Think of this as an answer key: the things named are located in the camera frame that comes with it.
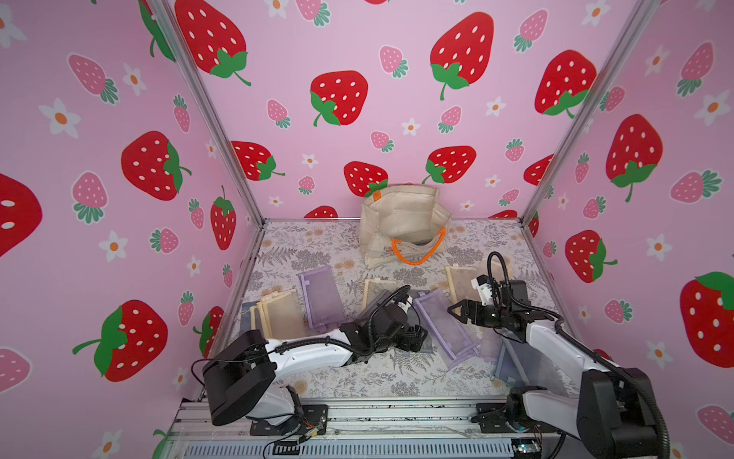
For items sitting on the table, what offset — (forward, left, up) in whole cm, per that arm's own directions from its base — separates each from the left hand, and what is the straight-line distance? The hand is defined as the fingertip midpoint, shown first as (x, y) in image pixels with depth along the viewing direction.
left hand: (421, 331), depth 80 cm
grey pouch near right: (-7, -29, -7) cm, 30 cm away
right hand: (+7, -12, -2) cm, 14 cm away
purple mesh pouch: (+13, +31, -9) cm, 35 cm away
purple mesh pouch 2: (+2, -12, -10) cm, 15 cm away
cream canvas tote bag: (+46, +3, -2) cm, 46 cm away
